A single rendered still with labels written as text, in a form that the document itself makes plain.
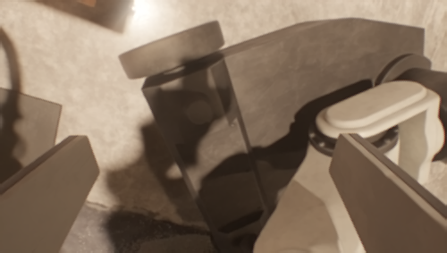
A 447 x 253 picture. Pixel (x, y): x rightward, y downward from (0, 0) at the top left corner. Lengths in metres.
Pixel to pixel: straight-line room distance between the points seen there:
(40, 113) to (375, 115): 0.67
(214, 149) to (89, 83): 0.33
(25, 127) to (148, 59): 0.40
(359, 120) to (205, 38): 0.27
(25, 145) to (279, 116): 0.60
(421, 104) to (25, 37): 0.75
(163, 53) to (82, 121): 0.33
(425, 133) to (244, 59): 0.33
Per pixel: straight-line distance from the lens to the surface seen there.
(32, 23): 0.63
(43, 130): 0.66
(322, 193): 0.33
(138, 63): 0.39
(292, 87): 0.47
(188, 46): 0.37
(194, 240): 0.85
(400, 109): 0.43
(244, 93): 0.43
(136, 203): 0.73
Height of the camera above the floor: 0.56
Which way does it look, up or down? 64 degrees down
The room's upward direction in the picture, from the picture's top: 146 degrees clockwise
